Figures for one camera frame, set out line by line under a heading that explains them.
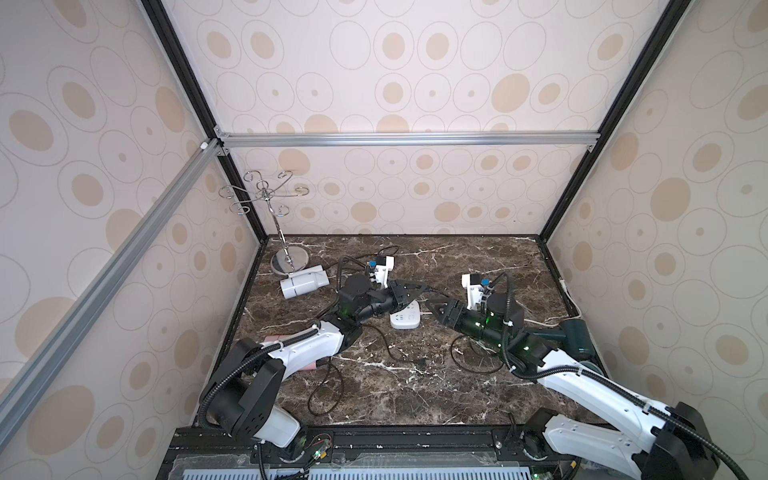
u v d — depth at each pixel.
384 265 0.74
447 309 0.66
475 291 0.70
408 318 0.95
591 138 0.92
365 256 1.13
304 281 1.00
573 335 0.88
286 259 1.10
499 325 0.57
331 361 0.87
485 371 0.86
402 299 0.69
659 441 0.40
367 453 0.73
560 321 0.93
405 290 0.71
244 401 0.43
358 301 0.62
